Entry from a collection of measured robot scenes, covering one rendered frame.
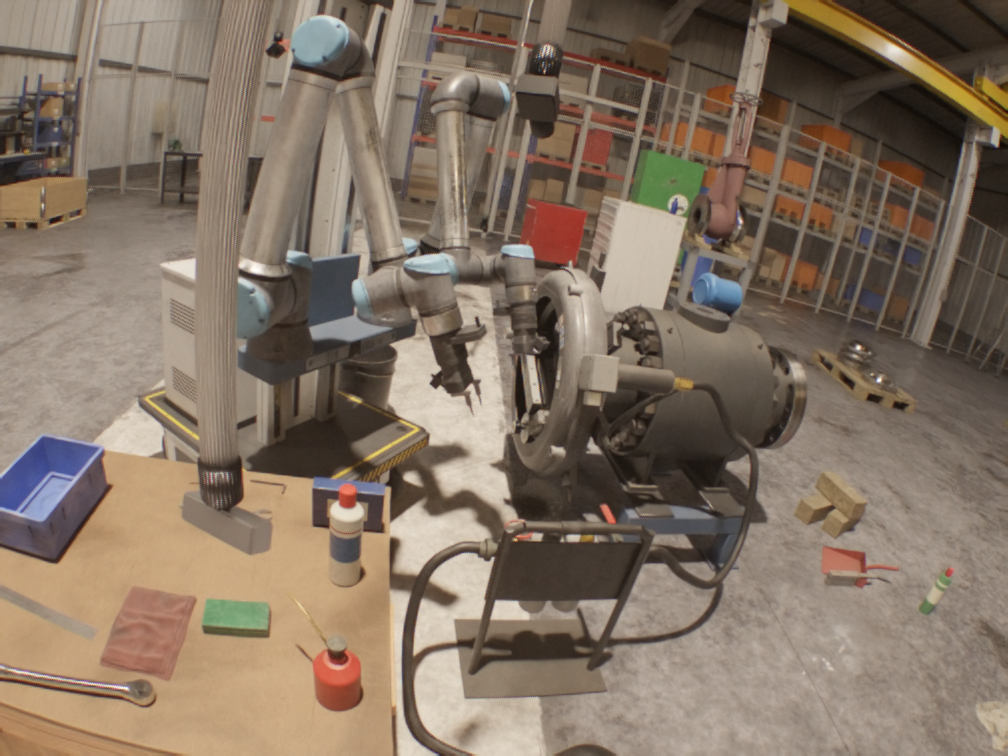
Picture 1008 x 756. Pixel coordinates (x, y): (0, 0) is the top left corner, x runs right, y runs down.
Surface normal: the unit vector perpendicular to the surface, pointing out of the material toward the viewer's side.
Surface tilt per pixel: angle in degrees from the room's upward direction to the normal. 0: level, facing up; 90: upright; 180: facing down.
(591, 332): 48
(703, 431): 100
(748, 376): 55
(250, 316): 95
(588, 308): 35
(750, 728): 0
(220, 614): 0
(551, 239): 90
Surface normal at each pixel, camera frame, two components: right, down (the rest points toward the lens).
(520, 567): 0.16, 0.40
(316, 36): 0.00, 0.25
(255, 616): 0.19, -0.91
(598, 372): 0.22, 0.03
